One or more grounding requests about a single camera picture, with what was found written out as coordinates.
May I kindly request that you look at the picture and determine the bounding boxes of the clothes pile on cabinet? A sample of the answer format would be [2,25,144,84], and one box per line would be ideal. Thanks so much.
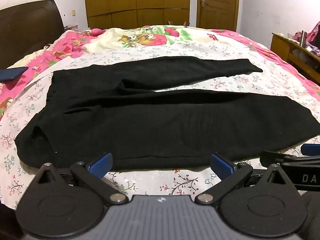
[302,22,320,56]

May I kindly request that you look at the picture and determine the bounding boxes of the dark wooden headboard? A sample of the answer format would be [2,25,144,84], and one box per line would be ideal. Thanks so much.
[0,0,64,69]

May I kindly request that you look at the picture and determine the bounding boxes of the brown wooden door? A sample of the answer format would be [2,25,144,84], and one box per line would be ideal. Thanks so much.
[196,0,239,31]

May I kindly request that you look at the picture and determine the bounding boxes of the brown wooden wardrobe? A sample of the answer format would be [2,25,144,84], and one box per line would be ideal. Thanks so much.
[85,0,190,29]

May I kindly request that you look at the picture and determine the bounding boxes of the dark blue phone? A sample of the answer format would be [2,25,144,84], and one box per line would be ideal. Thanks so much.
[0,67,28,82]

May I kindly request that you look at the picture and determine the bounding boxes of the black pants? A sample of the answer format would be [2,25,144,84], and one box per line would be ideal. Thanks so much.
[15,56,319,170]

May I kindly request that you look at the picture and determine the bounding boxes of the wooden side cabinet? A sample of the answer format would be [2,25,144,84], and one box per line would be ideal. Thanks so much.
[270,33,320,85]

